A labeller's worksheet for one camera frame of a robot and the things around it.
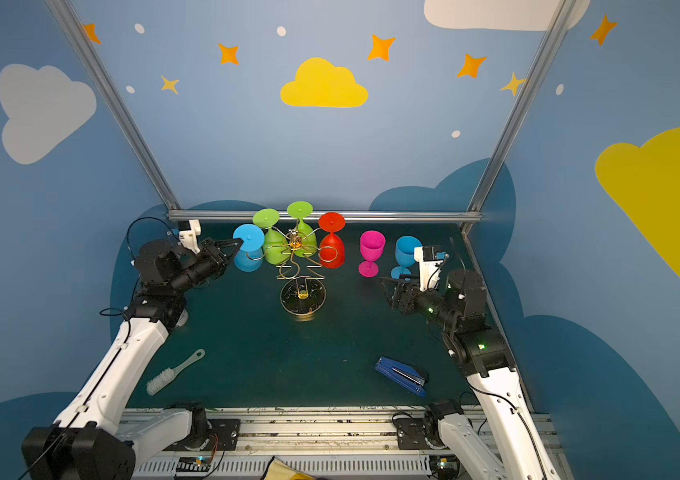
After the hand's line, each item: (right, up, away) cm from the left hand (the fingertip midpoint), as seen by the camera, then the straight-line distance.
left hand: (241, 238), depth 72 cm
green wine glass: (+5, -2, +14) cm, 15 cm away
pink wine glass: (+35, 0, +29) cm, 45 cm away
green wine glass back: (+14, +1, +8) cm, 16 cm away
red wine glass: (+22, -3, +21) cm, 30 cm away
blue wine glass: (+1, -5, +2) cm, 5 cm away
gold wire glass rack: (+11, -18, +27) cm, 34 cm away
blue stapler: (+42, -38, +10) cm, 57 cm away
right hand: (+37, -9, -5) cm, 38 cm away
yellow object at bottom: (+10, -55, -3) cm, 56 cm away
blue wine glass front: (+45, -4, +22) cm, 50 cm away
